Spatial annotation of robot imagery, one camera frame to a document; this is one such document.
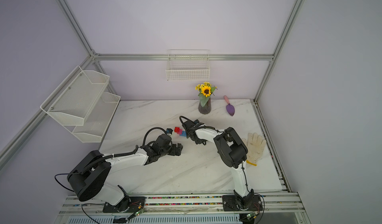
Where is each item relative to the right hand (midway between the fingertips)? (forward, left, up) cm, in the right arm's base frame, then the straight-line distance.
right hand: (207, 138), depth 98 cm
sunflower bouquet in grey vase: (+21, +1, +24) cm, 32 cm away
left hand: (-8, +21, +3) cm, 22 cm away
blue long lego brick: (+3, +16, +2) cm, 16 cm away
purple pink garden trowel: (+26, -19, +1) cm, 33 cm away
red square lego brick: (+5, +21, +4) cm, 22 cm away
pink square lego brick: (+6, +18, 0) cm, 19 cm away
